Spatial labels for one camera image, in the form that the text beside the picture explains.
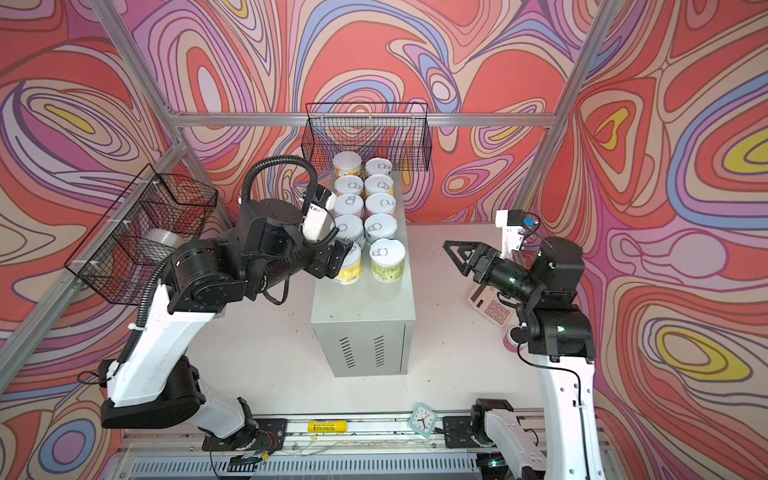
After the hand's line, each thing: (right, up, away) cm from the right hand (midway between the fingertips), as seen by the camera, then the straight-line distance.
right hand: (451, 256), depth 58 cm
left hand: (-22, +4, -3) cm, 23 cm away
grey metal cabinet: (-19, -22, +30) cm, 42 cm away
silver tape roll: (-69, +5, +15) cm, 70 cm away
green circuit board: (-48, -51, +13) cm, 71 cm away
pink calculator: (+19, -14, +37) cm, 44 cm away
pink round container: (+24, -24, +26) cm, 42 cm away
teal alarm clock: (-4, -42, +16) cm, 45 cm away
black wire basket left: (-77, 0, +12) cm, 78 cm away
